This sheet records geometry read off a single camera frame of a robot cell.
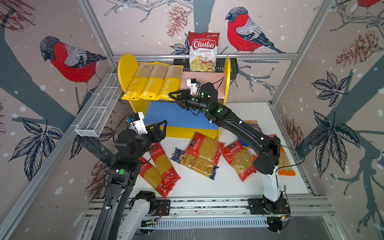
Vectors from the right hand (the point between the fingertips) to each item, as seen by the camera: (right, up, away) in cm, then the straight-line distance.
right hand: (164, 100), depth 66 cm
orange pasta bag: (+47, -26, -13) cm, 55 cm away
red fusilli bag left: (+20, -27, +26) cm, 43 cm away
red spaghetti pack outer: (-13, -40, +17) cm, 45 cm away
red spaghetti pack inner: (-1, -40, +17) cm, 43 cm away
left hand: (-1, -10, -3) cm, 11 cm away
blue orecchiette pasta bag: (+54, -13, +35) cm, 66 cm away
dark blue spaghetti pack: (+14, -35, +20) cm, 42 cm away
